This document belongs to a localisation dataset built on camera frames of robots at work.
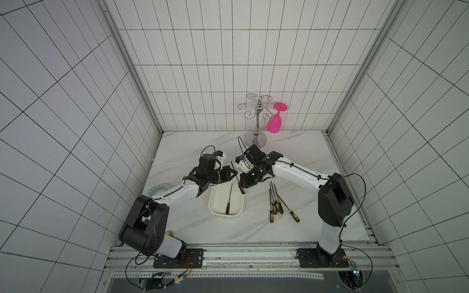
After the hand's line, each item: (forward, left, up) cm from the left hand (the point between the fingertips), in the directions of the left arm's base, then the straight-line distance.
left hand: (235, 175), depth 86 cm
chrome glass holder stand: (+33, -13, -10) cm, 37 cm away
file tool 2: (-17, -18, -11) cm, 27 cm away
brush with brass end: (-23, +29, -11) cm, 39 cm away
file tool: (-7, -4, -2) cm, 8 cm away
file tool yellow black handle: (-10, +3, -11) cm, 15 cm away
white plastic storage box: (-6, +8, -11) cm, 15 cm away
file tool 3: (-13, -19, -10) cm, 26 cm away
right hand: (-6, 0, -2) cm, 6 cm away
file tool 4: (-9, -22, -11) cm, 26 cm away
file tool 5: (-16, -28, -10) cm, 34 cm away
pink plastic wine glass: (+31, -22, +4) cm, 39 cm away
